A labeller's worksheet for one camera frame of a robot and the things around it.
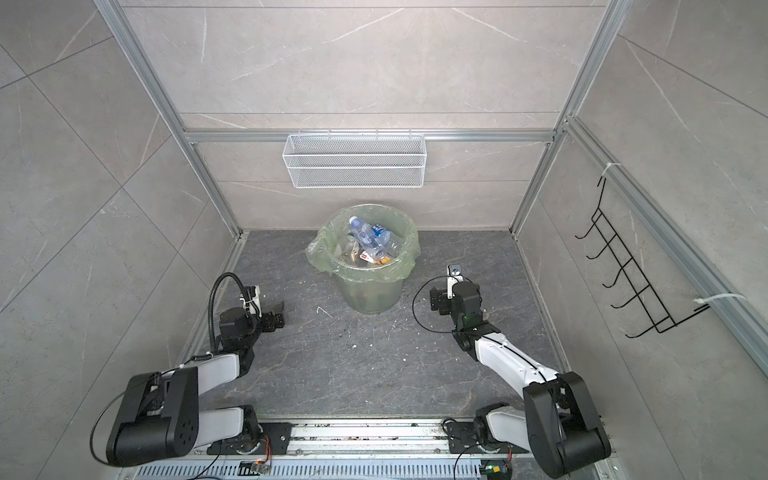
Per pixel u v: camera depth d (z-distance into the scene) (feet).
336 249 2.82
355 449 2.40
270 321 2.68
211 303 2.13
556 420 1.34
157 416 1.54
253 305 2.54
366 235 2.96
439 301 2.60
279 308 2.81
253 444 2.32
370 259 2.76
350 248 2.95
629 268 2.21
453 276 2.46
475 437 2.39
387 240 3.03
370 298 2.90
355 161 3.30
